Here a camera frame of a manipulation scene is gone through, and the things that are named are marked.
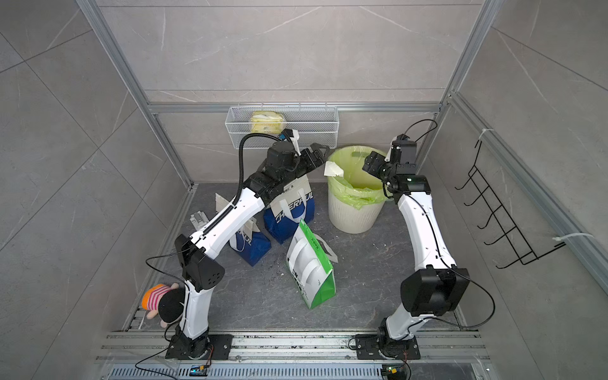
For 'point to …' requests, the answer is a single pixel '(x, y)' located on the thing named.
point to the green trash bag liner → (357, 187)
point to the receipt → (332, 169)
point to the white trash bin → (347, 218)
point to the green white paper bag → (309, 259)
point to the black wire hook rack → (512, 233)
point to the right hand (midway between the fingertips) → (375, 160)
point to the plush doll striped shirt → (150, 298)
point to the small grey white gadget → (199, 219)
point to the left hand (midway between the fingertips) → (326, 148)
